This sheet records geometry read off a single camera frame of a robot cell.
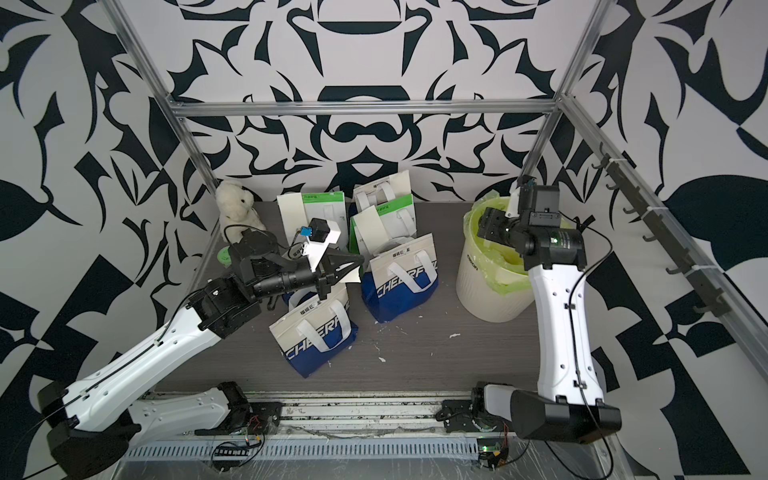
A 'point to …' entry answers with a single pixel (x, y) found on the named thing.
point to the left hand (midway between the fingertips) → (358, 251)
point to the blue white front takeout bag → (317, 330)
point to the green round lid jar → (224, 256)
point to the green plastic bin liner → (500, 263)
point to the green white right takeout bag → (399, 221)
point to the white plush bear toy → (235, 212)
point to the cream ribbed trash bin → (479, 299)
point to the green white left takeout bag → (328, 205)
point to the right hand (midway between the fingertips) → (494, 217)
